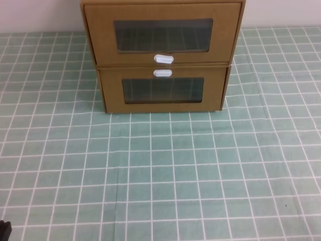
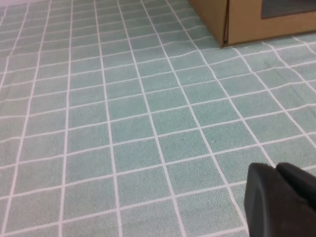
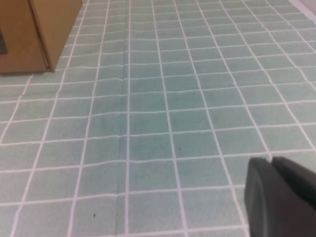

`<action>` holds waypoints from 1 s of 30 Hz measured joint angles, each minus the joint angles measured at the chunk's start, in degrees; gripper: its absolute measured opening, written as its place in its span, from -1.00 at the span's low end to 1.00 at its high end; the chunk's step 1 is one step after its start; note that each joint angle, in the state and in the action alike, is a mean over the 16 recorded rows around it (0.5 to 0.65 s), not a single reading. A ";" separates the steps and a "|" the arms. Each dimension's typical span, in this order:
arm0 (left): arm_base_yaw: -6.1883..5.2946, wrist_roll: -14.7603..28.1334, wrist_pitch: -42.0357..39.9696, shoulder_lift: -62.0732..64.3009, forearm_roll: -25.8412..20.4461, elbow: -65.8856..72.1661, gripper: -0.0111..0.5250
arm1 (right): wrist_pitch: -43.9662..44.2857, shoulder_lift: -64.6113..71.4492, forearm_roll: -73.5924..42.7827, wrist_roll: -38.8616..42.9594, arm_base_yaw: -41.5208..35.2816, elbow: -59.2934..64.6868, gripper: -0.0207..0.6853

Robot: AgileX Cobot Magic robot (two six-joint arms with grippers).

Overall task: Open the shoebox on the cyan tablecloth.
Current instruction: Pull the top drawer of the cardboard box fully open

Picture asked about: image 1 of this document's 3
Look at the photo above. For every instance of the white drawer handle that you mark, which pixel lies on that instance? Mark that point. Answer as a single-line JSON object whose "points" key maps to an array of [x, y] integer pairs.
{"points": [[163, 59], [162, 73]]}

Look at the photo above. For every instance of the black object at corner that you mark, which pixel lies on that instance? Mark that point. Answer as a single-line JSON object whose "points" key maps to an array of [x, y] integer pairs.
{"points": [[5, 230]]}

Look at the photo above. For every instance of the brown cardboard drawer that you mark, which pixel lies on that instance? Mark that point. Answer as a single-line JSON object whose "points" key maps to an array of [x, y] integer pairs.
{"points": [[133, 32], [189, 88]]}

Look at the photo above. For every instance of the cyan checkered tablecloth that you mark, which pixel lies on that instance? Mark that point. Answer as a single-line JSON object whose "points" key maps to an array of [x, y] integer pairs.
{"points": [[251, 171]]}

